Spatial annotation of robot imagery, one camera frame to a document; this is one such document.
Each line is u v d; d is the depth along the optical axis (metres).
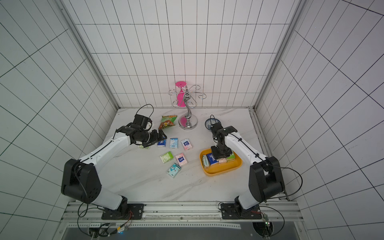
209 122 1.07
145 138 0.72
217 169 0.86
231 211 0.73
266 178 0.43
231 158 0.78
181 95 1.00
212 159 0.88
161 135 0.78
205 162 0.85
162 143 0.95
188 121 1.10
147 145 0.80
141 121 0.68
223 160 0.87
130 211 0.71
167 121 1.04
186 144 0.95
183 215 0.73
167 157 0.90
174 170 0.85
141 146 0.81
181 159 0.88
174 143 0.96
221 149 0.71
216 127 0.70
